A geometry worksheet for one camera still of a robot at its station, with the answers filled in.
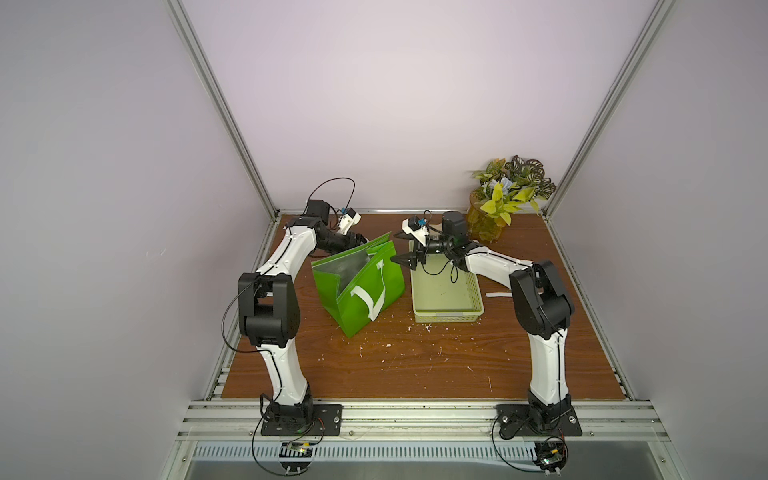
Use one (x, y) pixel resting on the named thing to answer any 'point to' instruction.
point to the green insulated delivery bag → (360, 281)
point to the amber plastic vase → (482, 227)
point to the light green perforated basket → (443, 291)
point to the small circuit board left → (295, 456)
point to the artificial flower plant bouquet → (511, 182)
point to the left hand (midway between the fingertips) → (370, 247)
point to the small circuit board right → (551, 454)
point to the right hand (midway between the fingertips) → (395, 240)
